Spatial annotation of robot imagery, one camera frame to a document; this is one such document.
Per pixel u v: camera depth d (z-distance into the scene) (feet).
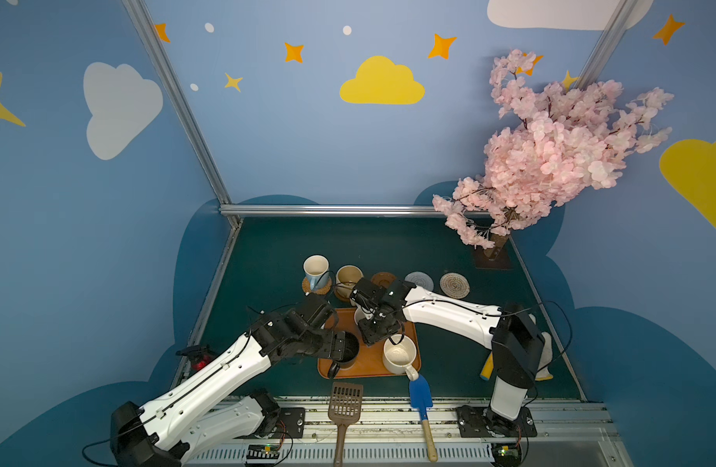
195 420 1.38
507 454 2.40
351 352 2.76
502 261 3.60
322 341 2.15
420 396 2.61
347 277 3.26
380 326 2.31
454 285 3.33
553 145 1.94
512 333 1.71
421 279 3.42
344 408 2.46
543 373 2.70
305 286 3.31
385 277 3.42
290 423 2.42
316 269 3.29
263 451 2.40
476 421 2.46
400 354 2.81
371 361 2.80
